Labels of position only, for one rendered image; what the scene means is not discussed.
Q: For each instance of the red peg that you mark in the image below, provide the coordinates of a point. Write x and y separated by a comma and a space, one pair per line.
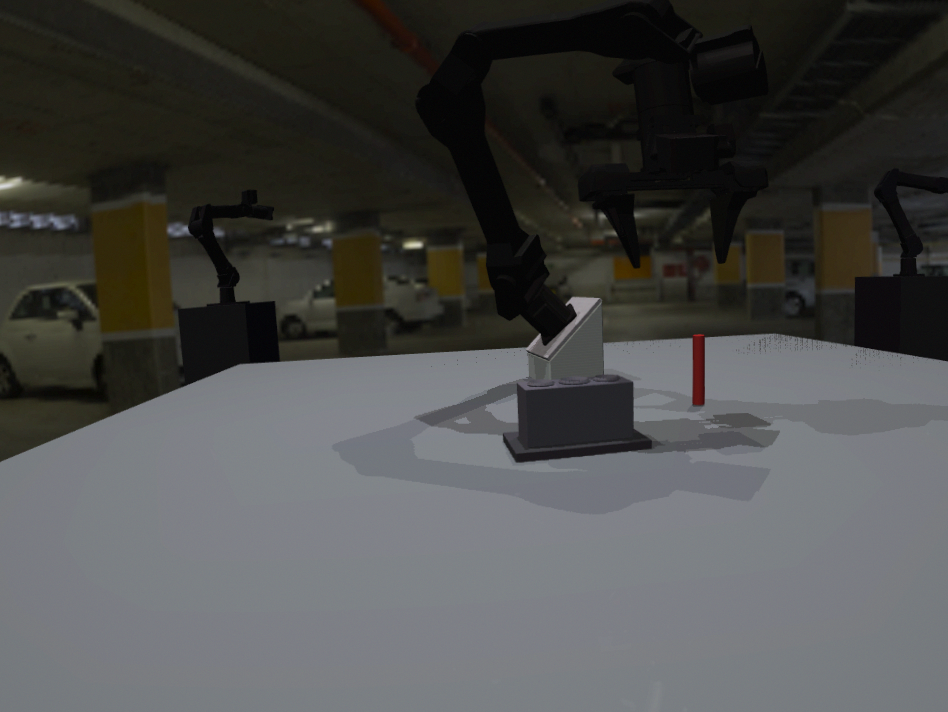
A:
698, 388

